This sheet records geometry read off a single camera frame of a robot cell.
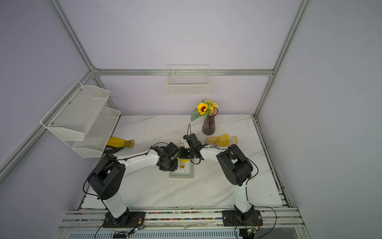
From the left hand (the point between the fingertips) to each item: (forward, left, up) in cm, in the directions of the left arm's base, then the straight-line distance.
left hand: (173, 171), depth 90 cm
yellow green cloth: (+5, -6, +3) cm, 9 cm away
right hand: (+9, -3, +1) cm, 10 cm away
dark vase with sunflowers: (+28, -21, +25) cm, 43 cm away
